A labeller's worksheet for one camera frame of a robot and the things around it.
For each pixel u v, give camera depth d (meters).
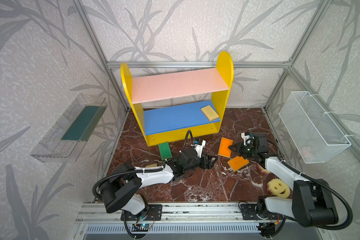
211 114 0.96
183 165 0.63
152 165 0.87
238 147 0.77
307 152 0.72
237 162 0.89
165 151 0.96
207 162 0.71
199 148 0.74
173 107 1.24
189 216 0.73
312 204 0.41
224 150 0.86
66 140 0.63
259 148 0.69
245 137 0.82
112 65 0.94
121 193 0.43
